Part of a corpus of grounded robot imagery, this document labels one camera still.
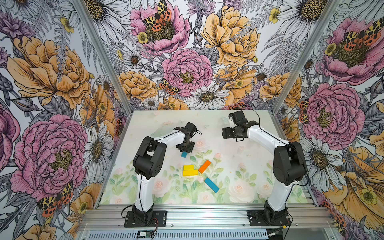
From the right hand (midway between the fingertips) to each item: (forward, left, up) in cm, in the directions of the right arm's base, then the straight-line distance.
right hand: (228, 136), depth 95 cm
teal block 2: (-26, +13, -9) cm, 31 cm away
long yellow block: (-19, +26, -10) cm, 34 cm away
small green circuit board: (-48, +46, -9) cm, 67 cm away
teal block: (-7, +28, -8) cm, 30 cm away
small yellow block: (-16, +26, -9) cm, 31 cm away
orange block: (-15, +16, -9) cm, 24 cm away
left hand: (-5, +28, -8) cm, 30 cm away
